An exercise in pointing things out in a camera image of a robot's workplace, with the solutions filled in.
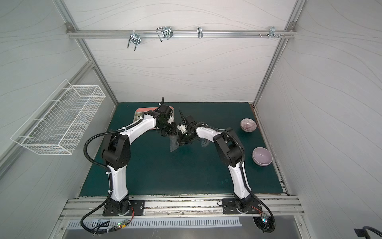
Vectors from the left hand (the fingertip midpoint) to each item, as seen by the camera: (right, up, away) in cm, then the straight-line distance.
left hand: (178, 134), depth 92 cm
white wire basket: (-54, +7, -24) cm, 59 cm away
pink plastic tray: (-33, +14, +22) cm, 42 cm away
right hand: (-2, -6, +3) cm, 7 cm away
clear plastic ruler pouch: (-3, -5, -2) cm, 6 cm away
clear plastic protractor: (+17, -7, +6) cm, 19 cm away
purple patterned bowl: (+49, +5, +12) cm, 50 cm away
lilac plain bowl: (+52, -14, -2) cm, 54 cm away
